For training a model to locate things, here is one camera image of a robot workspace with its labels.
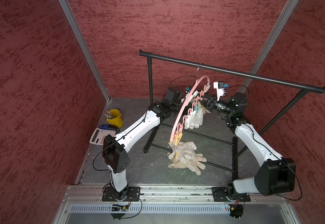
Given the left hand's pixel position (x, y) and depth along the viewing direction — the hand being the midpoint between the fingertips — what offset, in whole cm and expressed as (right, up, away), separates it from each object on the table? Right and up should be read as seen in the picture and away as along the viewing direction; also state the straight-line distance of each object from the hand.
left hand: (195, 110), depth 73 cm
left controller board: (-42, -52, -1) cm, 67 cm away
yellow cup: (-51, -6, +22) cm, 56 cm away
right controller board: (+21, -53, -2) cm, 57 cm away
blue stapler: (-56, -12, +23) cm, 62 cm away
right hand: (0, +6, -2) cm, 6 cm away
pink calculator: (-63, -17, +21) cm, 68 cm away
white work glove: (+1, -6, +8) cm, 11 cm away
